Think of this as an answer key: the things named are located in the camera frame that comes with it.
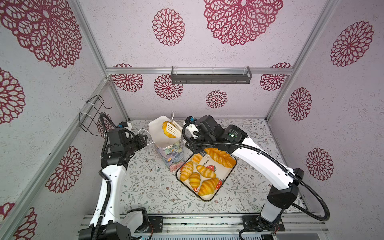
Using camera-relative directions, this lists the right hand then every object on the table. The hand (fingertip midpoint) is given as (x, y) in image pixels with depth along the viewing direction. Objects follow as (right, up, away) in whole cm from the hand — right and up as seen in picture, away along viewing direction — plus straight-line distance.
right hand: (187, 140), depth 67 cm
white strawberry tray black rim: (+21, -21, +23) cm, 38 cm away
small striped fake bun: (+4, -23, +18) cm, 30 cm away
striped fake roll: (+10, -20, +22) cm, 31 cm away
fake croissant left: (-1, -19, +20) cm, 28 cm away
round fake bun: (-11, +5, +4) cm, 13 cm away
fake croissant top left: (+5, -13, +27) cm, 30 cm away
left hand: (-22, 0, +10) cm, 24 cm away
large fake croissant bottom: (+11, -26, +14) cm, 31 cm away
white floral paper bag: (-8, -5, +9) cm, 13 cm away
